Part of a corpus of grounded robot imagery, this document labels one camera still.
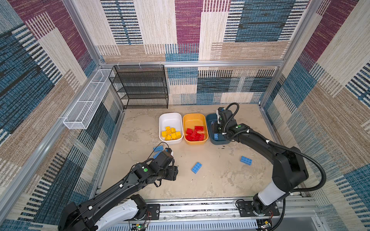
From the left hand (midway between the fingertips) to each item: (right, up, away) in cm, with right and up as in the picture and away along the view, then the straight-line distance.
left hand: (174, 171), depth 78 cm
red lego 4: (+13, +15, +21) cm, 29 cm away
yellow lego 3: (-6, +15, +21) cm, 27 cm away
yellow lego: (+1, +17, +21) cm, 27 cm away
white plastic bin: (-3, +27, +33) cm, 43 cm away
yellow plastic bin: (+10, +27, +30) cm, 42 cm away
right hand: (+25, +23, +13) cm, 36 cm away
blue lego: (+13, -1, +9) cm, 16 cm away
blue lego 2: (+43, +2, +11) cm, 45 cm away
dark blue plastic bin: (+24, +28, +27) cm, 46 cm away
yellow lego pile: (-2, +16, +21) cm, 27 cm away
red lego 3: (+9, +15, +21) cm, 27 cm away
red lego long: (+17, +16, +21) cm, 31 cm away
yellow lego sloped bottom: (-3, +20, +25) cm, 32 cm away
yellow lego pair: (-6, +20, +26) cm, 33 cm away
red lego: (+16, +21, +25) cm, 36 cm away
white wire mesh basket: (-44, +29, -8) cm, 54 cm away
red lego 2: (+14, +17, +22) cm, 31 cm away
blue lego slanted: (-6, +13, -18) cm, 23 cm away
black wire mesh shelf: (-24, +53, +30) cm, 66 cm away
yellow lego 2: (-9, +18, +21) cm, 29 cm away
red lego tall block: (+9, +19, +24) cm, 32 cm away
